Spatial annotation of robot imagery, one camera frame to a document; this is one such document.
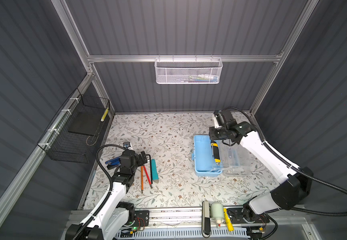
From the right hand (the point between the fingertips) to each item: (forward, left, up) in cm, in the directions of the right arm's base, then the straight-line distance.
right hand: (212, 134), depth 81 cm
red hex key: (-16, +37, -20) cm, 45 cm away
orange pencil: (-17, +40, -21) cm, 48 cm away
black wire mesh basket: (-7, +70, +8) cm, 70 cm away
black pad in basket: (-1, +65, +11) cm, 66 cm away
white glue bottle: (-36, +1, -14) cm, 38 cm away
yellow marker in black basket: (+9, +59, +7) cm, 60 cm away
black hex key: (-10, +36, -20) cm, 43 cm away
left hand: (-7, +43, -9) cm, 45 cm away
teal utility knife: (-13, +33, -20) cm, 41 cm away
